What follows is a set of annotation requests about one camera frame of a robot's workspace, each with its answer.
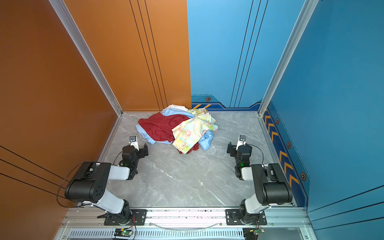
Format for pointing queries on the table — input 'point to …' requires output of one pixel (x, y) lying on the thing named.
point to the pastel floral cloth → (188, 133)
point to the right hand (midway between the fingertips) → (237, 143)
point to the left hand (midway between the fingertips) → (138, 143)
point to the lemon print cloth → (198, 111)
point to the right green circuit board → (257, 230)
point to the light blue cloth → (204, 143)
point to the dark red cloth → (160, 125)
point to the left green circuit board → (122, 232)
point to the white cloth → (178, 107)
